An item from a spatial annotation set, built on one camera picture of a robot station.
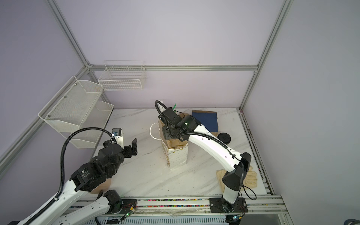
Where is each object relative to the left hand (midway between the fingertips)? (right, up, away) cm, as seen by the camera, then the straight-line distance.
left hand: (125, 140), depth 68 cm
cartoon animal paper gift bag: (+25, -6, +3) cm, 26 cm away
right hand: (+21, +4, +5) cm, 22 cm away
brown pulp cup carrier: (+24, -2, +6) cm, 25 cm away
